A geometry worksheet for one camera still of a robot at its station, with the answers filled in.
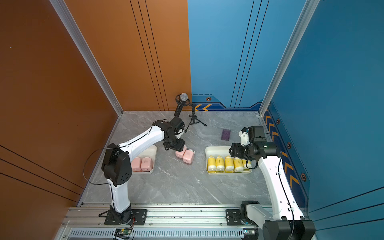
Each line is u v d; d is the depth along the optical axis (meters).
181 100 0.95
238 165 0.83
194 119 1.07
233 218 0.72
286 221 0.37
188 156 0.88
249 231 0.70
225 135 1.02
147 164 0.85
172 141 0.75
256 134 0.56
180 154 0.89
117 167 0.49
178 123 0.73
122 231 0.72
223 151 1.02
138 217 0.74
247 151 0.61
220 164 0.83
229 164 0.85
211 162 0.85
